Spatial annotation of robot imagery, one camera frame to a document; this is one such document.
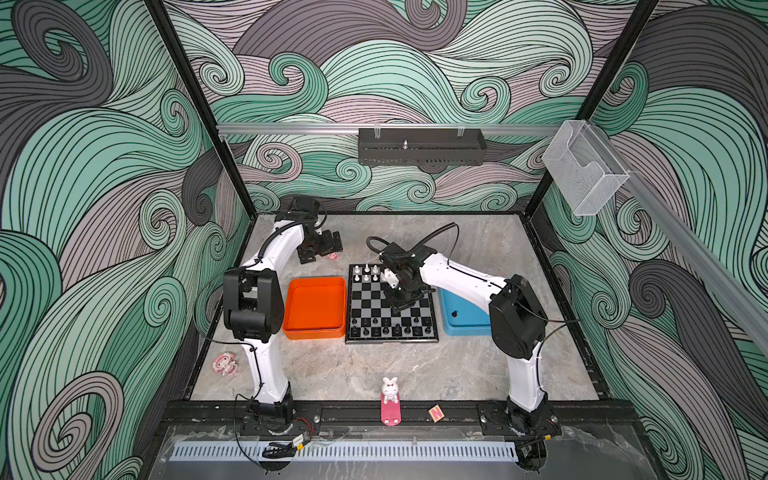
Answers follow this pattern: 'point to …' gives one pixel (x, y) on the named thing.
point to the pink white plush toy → (225, 364)
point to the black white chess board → (372, 319)
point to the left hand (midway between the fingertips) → (331, 249)
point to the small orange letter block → (436, 413)
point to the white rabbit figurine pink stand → (390, 403)
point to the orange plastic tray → (315, 308)
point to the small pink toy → (333, 256)
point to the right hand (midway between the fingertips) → (395, 308)
